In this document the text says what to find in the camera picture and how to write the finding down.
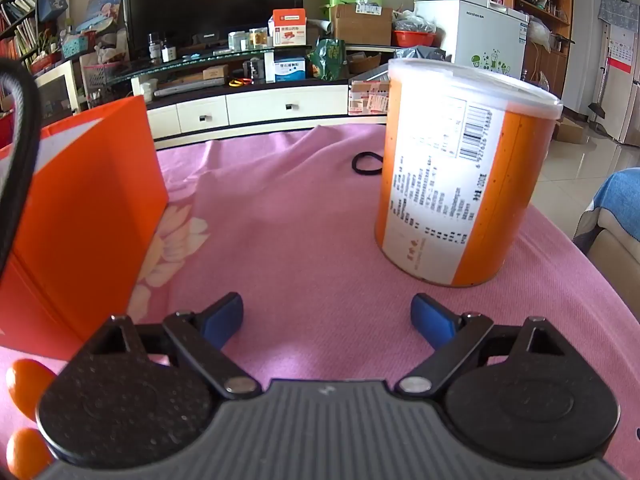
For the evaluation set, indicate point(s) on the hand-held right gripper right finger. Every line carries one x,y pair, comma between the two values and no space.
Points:
432,321

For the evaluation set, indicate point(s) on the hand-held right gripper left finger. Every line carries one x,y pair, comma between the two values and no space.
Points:
223,319

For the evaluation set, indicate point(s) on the orange cardboard box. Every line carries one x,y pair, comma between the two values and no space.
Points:
90,210

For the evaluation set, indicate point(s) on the orange mandarin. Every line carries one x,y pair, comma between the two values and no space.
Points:
25,452
25,385

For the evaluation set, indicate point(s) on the pink tablecloth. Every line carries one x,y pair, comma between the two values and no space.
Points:
300,240

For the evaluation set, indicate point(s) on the orange labelled canister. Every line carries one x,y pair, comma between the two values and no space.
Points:
500,200

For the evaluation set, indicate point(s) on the beige sofa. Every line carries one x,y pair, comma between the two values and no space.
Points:
615,240

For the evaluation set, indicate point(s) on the white tv stand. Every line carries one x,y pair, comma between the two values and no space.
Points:
250,110

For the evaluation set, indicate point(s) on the blue cloth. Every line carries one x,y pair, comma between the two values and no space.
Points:
620,192

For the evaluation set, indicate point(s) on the labelled cardboard package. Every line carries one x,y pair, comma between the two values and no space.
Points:
369,97

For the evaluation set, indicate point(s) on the blue white box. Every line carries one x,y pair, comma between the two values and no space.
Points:
290,70

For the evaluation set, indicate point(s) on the grey plastic bag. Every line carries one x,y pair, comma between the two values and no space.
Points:
420,53

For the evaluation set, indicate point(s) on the grey plastic basket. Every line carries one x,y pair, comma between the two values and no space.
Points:
102,80

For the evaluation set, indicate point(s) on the green plastic bag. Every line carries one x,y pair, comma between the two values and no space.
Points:
327,60

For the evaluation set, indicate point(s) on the yellow jar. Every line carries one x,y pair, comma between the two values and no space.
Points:
258,38

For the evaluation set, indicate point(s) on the red basin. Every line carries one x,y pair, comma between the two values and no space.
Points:
412,39

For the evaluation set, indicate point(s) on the white glass door cabinet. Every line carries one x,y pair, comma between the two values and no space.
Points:
57,90

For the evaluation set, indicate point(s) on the white refrigerator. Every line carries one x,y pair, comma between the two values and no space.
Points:
620,105

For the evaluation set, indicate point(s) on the white chest freezer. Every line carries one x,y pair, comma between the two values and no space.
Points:
480,30

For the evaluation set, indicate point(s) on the orange white medicine box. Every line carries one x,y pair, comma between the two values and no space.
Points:
289,27

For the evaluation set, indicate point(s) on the brown cardboard box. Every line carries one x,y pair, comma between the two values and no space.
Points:
360,27

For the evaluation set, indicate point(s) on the black television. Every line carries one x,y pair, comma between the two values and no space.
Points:
210,0

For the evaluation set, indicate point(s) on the bookshelf with books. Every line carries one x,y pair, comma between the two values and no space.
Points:
17,10

